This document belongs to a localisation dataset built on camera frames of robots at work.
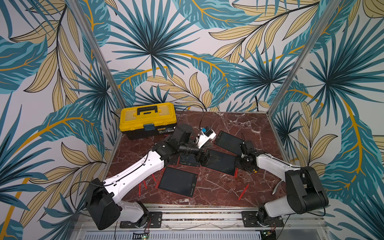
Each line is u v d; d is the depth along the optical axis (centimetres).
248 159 68
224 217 75
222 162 95
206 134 59
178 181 86
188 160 65
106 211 38
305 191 44
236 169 90
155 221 73
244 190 83
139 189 83
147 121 92
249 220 73
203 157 60
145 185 84
